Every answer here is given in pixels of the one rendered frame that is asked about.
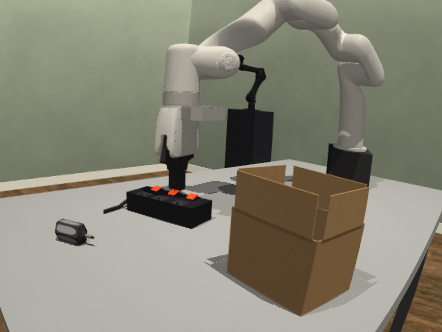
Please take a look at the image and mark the brown cardboard box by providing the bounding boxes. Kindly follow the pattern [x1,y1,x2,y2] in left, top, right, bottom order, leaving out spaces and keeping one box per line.
[227,165,369,317]

